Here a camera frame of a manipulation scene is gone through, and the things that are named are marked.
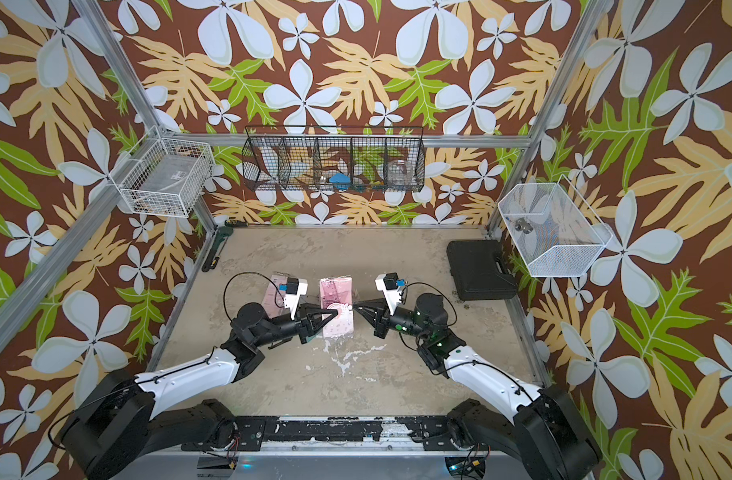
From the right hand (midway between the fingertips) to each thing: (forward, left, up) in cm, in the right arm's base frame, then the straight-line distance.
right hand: (355, 307), depth 72 cm
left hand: (-1, +5, 0) cm, 5 cm away
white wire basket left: (+37, +57, +12) cm, 69 cm away
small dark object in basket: (+24, -48, +4) cm, 54 cm away
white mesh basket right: (+20, -55, +5) cm, 58 cm away
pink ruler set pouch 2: (+1, +4, +4) cm, 6 cm away
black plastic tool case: (+26, -42, -22) cm, 54 cm away
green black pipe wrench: (+35, +55, -21) cm, 68 cm away
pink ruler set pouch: (+15, +28, -21) cm, 38 cm away
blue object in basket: (+43, +6, +6) cm, 44 cm away
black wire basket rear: (+52, +4, +8) cm, 52 cm away
